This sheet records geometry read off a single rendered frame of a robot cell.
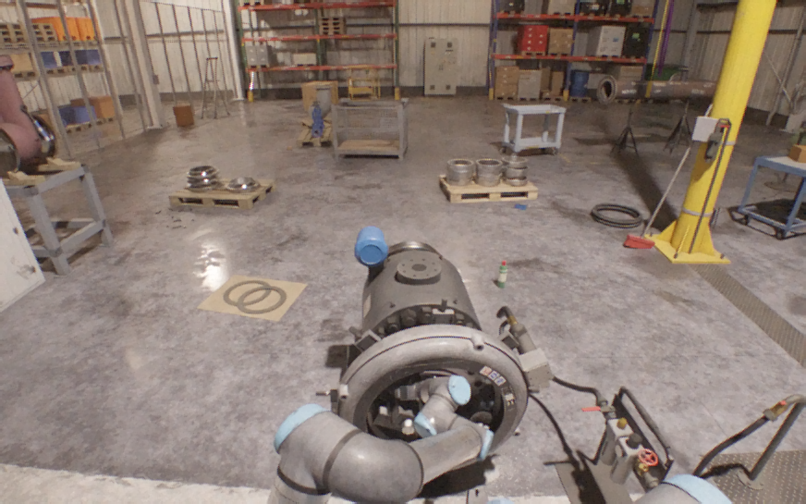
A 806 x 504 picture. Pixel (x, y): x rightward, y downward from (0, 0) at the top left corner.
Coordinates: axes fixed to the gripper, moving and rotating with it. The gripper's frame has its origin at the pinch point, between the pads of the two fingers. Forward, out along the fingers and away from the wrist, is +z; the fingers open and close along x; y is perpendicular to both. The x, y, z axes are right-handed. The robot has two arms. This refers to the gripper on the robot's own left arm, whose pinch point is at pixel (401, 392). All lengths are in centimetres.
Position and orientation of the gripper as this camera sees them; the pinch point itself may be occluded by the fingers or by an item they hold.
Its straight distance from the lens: 163.2
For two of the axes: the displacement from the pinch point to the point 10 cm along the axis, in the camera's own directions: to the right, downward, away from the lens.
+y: -0.6, -9.5, 3.2
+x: -8.1, -1.4, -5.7
